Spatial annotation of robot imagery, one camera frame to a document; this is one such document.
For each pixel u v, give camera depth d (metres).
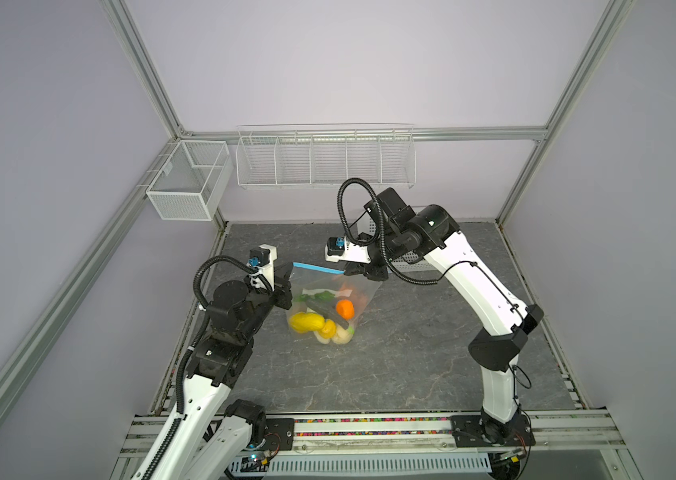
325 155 0.99
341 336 0.85
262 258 0.54
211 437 0.58
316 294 0.83
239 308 0.49
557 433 0.75
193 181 1.03
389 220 0.53
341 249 0.57
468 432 0.74
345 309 0.85
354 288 0.81
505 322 0.46
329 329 0.81
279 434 0.74
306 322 0.82
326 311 0.83
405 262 0.59
